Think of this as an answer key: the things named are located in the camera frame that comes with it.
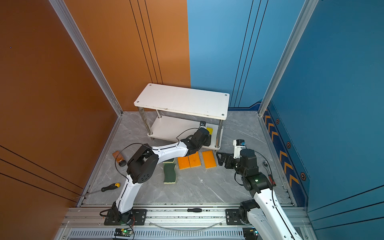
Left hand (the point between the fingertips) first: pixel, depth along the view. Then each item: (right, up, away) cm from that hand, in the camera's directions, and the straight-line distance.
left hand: (208, 134), depth 95 cm
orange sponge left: (-16, -17, -4) cm, 24 cm away
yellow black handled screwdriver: (-58, -29, -14) cm, 66 cm away
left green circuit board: (-43, -46, -24) cm, 67 cm away
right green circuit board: (+18, -46, -25) cm, 55 cm away
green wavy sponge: (-23, -22, -11) cm, 33 cm away
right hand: (+6, -9, -17) cm, 21 cm away
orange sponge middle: (-9, -16, -3) cm, 19 cm away
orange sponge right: (0, -15, -3) cm, 16 cm away
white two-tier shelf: (-20, +12, -21) cm, 31 cm away
